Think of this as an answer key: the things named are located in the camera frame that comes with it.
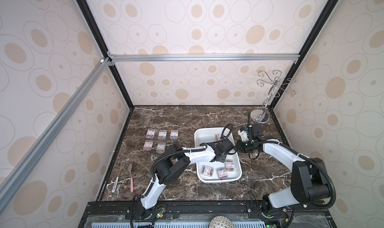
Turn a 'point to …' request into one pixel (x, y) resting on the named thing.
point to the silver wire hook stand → (262, 115)
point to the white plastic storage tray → (216, 171)
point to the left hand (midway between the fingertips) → (224, 155)
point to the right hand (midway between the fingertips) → (240, 147)
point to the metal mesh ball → (221, 221)
